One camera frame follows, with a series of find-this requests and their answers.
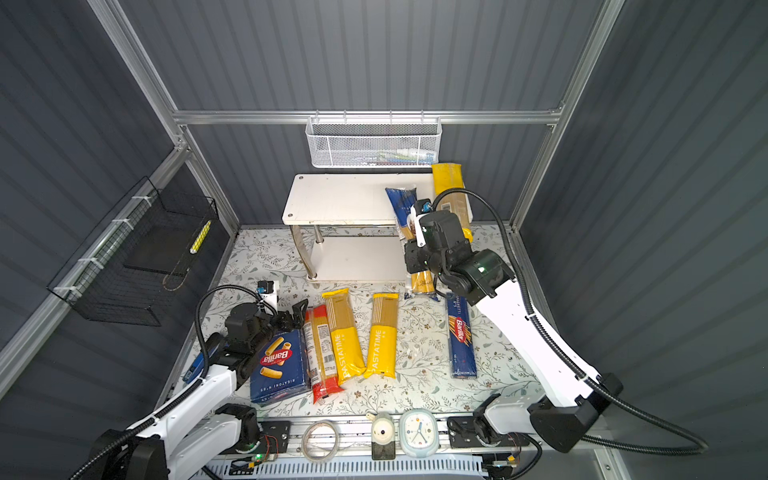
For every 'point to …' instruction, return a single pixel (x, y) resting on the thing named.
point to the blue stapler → (197, 368)
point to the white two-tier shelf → (314, 201)
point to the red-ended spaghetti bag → (320, 353)
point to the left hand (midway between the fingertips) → (291, 299)
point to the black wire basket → (138, 252)
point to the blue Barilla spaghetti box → (461, 337)
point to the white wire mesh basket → (373, 139)
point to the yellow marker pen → (200, 237)
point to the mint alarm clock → (419, 432)
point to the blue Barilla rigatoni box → (279, 365)
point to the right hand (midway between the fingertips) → (414, 246)
